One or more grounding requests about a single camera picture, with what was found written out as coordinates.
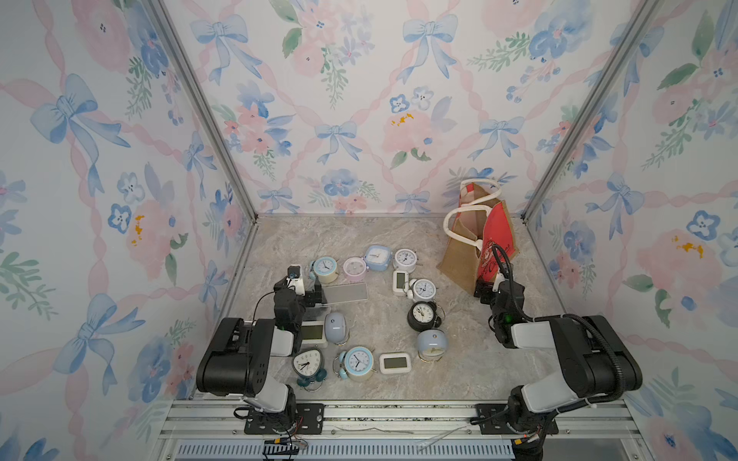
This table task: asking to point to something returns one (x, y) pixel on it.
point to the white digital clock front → (395, 363)
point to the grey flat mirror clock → (345, 293)
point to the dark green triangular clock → (307, 366)
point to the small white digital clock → (400, 281)
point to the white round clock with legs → (423, 290)
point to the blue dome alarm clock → (431, 345)
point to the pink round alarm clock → (354, 269)
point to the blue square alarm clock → (378, 257)
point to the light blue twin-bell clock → (356, 364)
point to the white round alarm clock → (405, 260)
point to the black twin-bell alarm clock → (422, 316)
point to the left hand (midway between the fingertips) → (304, 276)
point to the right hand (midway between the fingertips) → (499, 278)
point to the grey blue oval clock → (335, 327)
